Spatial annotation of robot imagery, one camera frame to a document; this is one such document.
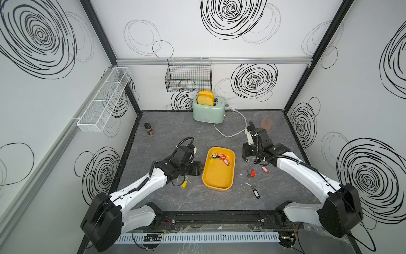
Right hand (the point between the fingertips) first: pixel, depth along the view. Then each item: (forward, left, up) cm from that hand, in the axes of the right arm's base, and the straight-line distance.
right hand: (243, 147), depth 83 cm
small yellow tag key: (-1, +17, -14) cm, 22 cm away
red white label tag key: (-3, +8, -13) cm, 16 cm away
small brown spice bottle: (+16, +58, -4) cm, 60 cm away
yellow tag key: (-16, +32, -14) cm, 39 cm away
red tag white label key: (+1, +11, -13) cm, 17 cm away
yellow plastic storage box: (-10, +13, -15) cm, 22 cm away
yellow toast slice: (+32, +21, +7) cm, 39 cm away
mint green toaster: (+28, +16, -4) cm, 33 cm away
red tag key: (-9, -7, -15) cm, 18 cm away
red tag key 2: (-6, -14, -15) cm, 22 cm away
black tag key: (-18, -6, -14) cm, 24 cm away
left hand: (-10, +23, -5) cm, 26 cm away
